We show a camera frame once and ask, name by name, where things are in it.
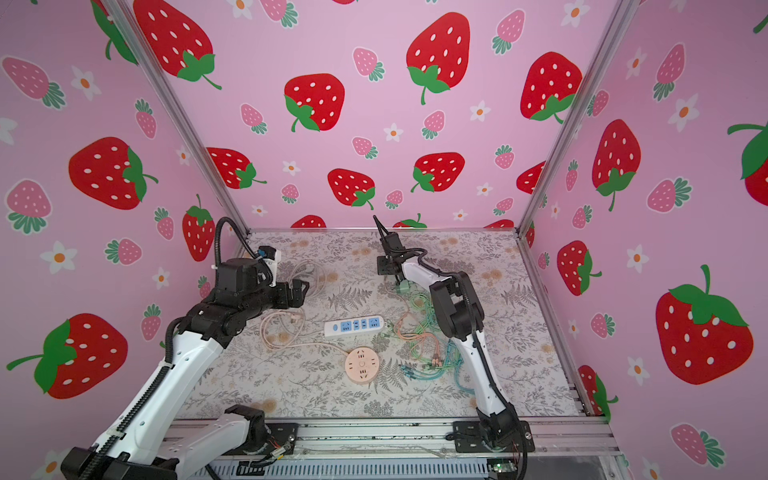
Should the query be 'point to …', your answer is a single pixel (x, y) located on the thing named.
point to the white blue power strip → (352, 325)
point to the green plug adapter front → (403, 287)
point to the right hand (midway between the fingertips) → (385, 263)
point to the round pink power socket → (361, 364)
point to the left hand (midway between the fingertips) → (293, 281)
